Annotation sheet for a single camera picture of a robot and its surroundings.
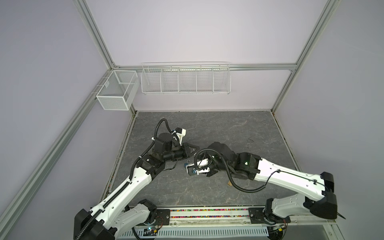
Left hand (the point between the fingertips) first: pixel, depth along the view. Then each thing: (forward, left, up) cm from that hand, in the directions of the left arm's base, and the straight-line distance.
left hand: (199, 151), depth 69 cm
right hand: (-3, +1, -1) cm, 3 cm away
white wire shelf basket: (+53, +5, +4) cm, 54 cm away
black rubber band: (+22, -38, -27) cm, 51 cm away
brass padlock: (-8, -17, -25) cm, 31 cm away
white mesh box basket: (+51, +52, -1) cm, 72 cm away
